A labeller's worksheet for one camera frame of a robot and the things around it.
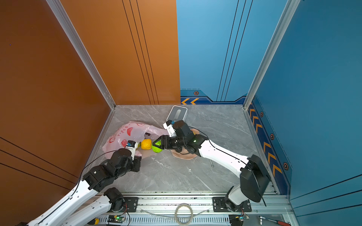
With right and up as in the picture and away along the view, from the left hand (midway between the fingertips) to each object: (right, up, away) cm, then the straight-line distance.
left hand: (143, 156), depth 77 cm
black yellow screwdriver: (-20, -29, -10) cm, 36 cm away
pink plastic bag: (-7, +13, +8) cm, 17 cm away
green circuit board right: (+50, -31, -6) cm, 59 cm away
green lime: (+9, +5, -8) cm, 13 cm away
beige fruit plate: (+23, +4, -13) cm, 27 cm away
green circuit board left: (-12, -30, -6) cm, 33 cm away
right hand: (+9, +7, -4) cm, 13 cm away
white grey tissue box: (+17, +25, +33) cm, 45 cm away
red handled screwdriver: (+67, -29, -9) cm, 74 cm away
